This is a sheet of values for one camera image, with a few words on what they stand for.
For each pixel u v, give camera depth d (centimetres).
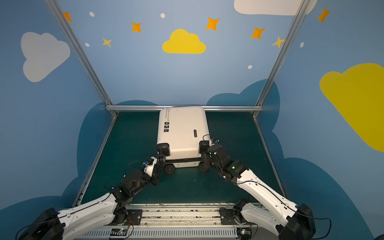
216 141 70
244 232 73
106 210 56
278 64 91
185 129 85
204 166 69
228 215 75
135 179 62
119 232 73
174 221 73
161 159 77
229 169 55
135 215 75
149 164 70
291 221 39
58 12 70
